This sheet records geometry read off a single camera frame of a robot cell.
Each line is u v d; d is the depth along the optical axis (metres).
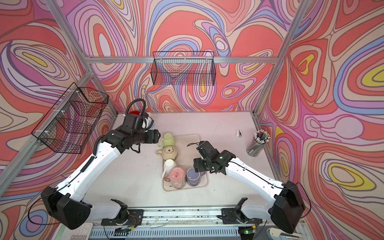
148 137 0.68
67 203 0.37
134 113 1.08
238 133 1.04
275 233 0.67
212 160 0.58
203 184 0.86
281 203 0.39
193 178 0.77
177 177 0.76
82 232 0.69
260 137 0.85
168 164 0.84
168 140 0.92
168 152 0.88
